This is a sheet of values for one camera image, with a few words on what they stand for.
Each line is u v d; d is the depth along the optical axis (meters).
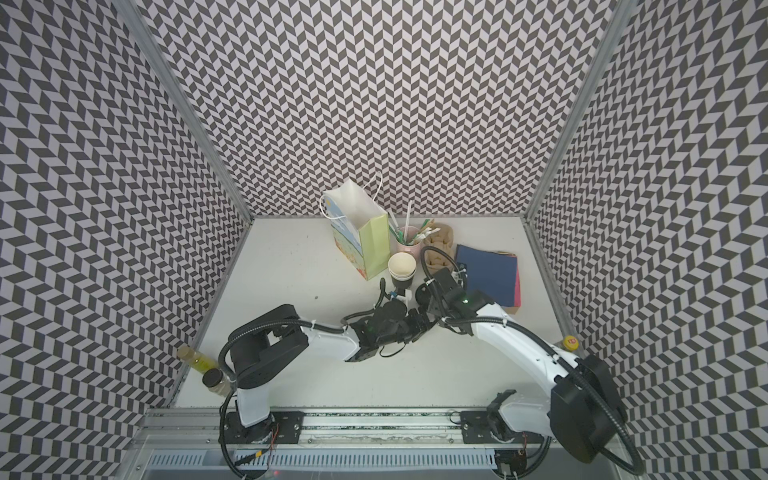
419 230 0.94
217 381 0.71
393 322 0.67
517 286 0.93
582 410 0.40
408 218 0.99
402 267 0.94
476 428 0.74
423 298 0.96
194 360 0.73
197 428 0.74
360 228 0.81
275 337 0.53
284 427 0.72
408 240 0.97
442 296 0.62
